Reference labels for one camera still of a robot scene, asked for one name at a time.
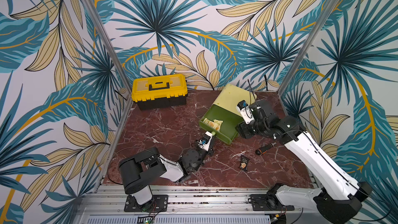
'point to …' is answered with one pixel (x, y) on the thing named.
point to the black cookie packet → (244, 161)
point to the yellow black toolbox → (159, 91)
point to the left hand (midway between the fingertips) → (213, 134)
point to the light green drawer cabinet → (231, 95)
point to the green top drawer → (228, 132)
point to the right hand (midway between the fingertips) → (241, 124)
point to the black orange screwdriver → (264, 150)
